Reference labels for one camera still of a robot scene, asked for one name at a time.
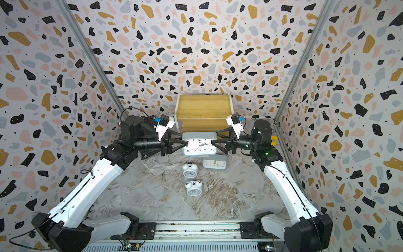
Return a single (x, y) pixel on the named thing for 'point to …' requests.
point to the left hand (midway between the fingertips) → (185, 140)
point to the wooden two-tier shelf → (203, 112)
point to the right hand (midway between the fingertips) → (215, 140)
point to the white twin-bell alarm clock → (190, 170)
